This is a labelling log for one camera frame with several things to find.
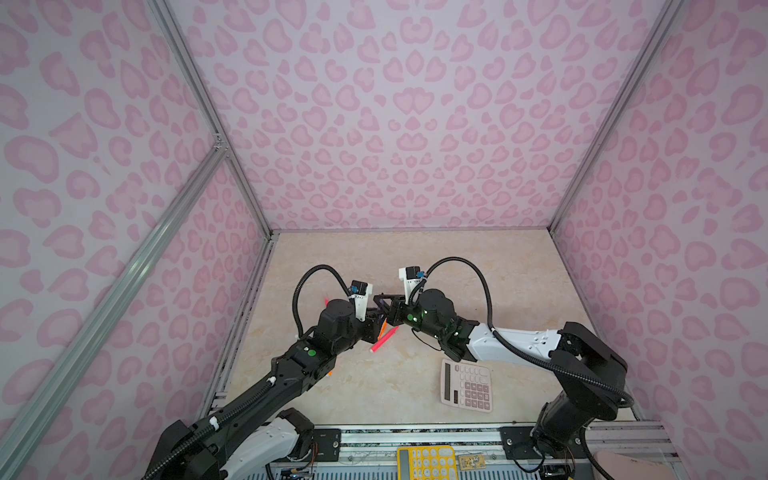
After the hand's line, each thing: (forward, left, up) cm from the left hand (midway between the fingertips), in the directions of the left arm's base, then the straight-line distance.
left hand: (385, 308), depth 78 cm
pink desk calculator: (-15, -21, -16) cm, 31 cm away
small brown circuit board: (-32, -19, -17) cm, 41 cm away
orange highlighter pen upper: (-5, +1, -2) cm, 5 cm away
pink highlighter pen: (-7, +12, +15) cm, 20 cm away
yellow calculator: (-32, -9, -16) cm, 37 cm away
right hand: (+1, +2, +3) cm, 4 cm away
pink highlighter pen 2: (-3, +3, -18) cm, 19 cm away
